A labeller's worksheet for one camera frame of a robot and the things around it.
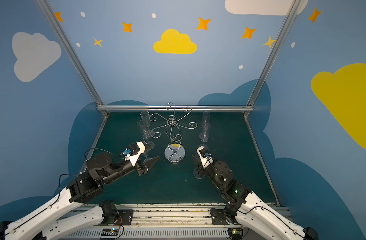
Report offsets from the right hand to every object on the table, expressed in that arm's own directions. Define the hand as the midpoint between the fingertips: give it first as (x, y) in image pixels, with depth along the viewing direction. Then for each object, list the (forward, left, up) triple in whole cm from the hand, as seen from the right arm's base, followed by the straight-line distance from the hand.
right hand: (199, 151), depth 72 cm
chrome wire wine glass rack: (+12, +15, -23) cm, 29 cm away
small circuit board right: (-30, -20, -27) cm, 45 cm away
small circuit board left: (-33, +43, -25) cm, 59 cm away
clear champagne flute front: (+26, -4, -3) cm, 27 cm away
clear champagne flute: (+27, +34, -6) cm, 43 cm away
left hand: (-6, +20, +13) cm, 24 cm away
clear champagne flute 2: (+18, -4, -11) cm, 22 cm away
